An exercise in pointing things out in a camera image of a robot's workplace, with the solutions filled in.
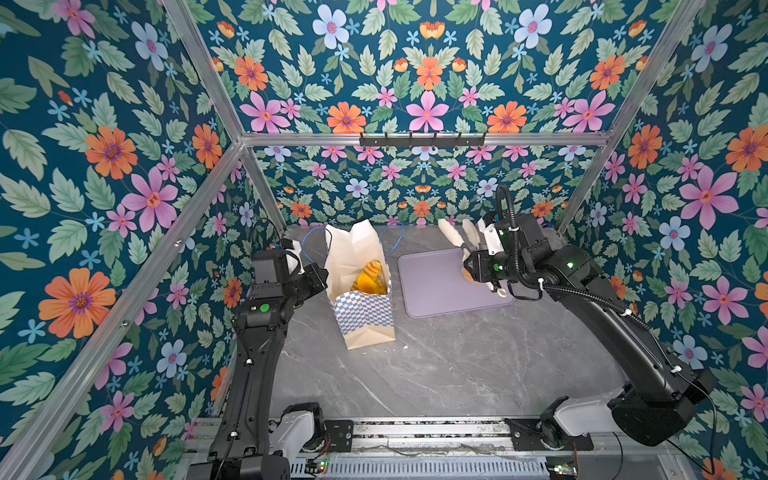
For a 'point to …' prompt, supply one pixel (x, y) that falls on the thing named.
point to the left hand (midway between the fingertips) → (331, 263)
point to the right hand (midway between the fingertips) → (473, 259)
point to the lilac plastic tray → (434, 284)
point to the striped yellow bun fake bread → (373, 269)
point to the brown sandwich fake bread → (467, 275)
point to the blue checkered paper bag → (365, 319)
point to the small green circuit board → (315, 466)
